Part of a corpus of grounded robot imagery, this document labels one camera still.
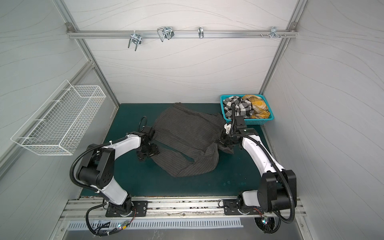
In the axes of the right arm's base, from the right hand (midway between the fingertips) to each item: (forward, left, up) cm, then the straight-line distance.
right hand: (217, 137), depth 83 cm
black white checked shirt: (+26, -18, -2) cm, 32 cm away
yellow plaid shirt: (+29, -31, -5) cm, 43 cm away
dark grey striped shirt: (+12, +14, -15) cm, 24 cm away
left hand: (-5, +38, -13) cm, 41 cm away
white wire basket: (-9, +75, +19) cm, 78 cm away
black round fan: (-37, -24, -18) cm, 48 cm away
